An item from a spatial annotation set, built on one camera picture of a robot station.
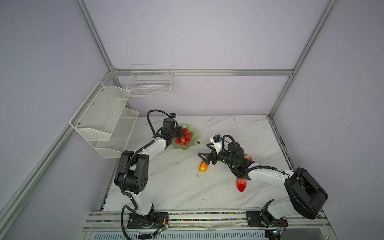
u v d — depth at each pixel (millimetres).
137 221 685
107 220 749
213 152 729
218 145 719
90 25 730
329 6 680
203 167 885
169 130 734
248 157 925
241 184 819
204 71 928
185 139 978
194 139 1037
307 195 434
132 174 478
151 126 688
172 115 839
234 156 638
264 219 657
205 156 727
